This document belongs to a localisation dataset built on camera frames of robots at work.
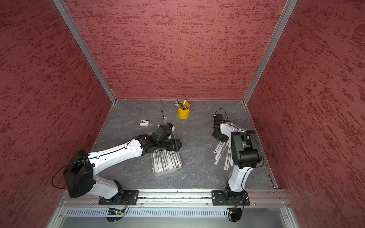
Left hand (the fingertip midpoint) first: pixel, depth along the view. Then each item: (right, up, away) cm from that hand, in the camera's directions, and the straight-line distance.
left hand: (175, 147), depth 82 cm
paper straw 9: (0, -8, +7) cm, 10 cm away
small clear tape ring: (-11, +15, +27) cm, 33 cm away
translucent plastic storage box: (+3, -9, +3) cm, 10 cm away
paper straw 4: (-8, -10, +6) cm, 14 cm away
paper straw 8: (-2, -9, +6) cm, 11 cm away
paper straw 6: (-6, -6, +8) cm, 12 cm away
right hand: (+30, +2, +16) cm, 34 cm away
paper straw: (-13, -8, +6) cm, 16 cm away
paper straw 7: (-3, -10, +6) cm, 12 cm away
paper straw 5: (-7, -8, +6) cm, 12 cm away
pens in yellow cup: (+3, +25, +16) cm, 30 cm away
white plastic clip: (-25, +12, +22) cm, 35 cm away
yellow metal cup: (+5, +19, +24) cm, 31 cm away
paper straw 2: (-11, -11, +4) cm, 16 cm away
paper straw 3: (-9, -10, +4) cm, 15 cm away
